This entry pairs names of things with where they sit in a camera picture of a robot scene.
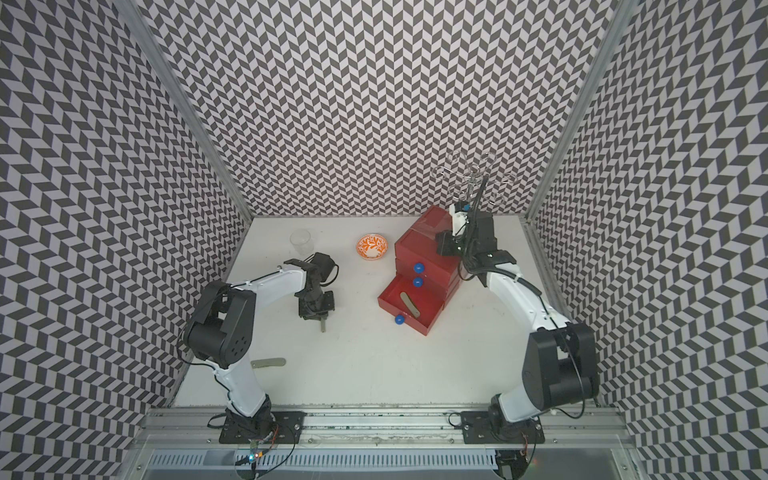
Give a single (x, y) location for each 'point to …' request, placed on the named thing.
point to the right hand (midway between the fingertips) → (437, 242)
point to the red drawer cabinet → (424, 280)
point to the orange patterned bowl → (372, 246)
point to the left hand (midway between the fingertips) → (325, 319)
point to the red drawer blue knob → (419, 268)
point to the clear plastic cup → (302, 241)
